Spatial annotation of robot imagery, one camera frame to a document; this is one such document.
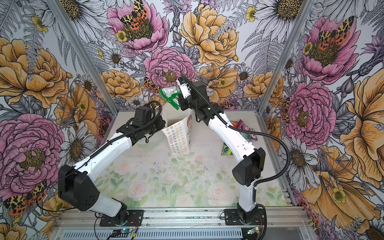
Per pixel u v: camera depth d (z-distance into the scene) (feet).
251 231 2.35
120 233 2.39
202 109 1.84
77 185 1.36
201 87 1.86
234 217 2.46
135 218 2.45
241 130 1.65
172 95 2.45
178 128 2.68
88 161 1.50
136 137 1.93
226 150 3.17
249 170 1.73
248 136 1.65
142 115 2.01
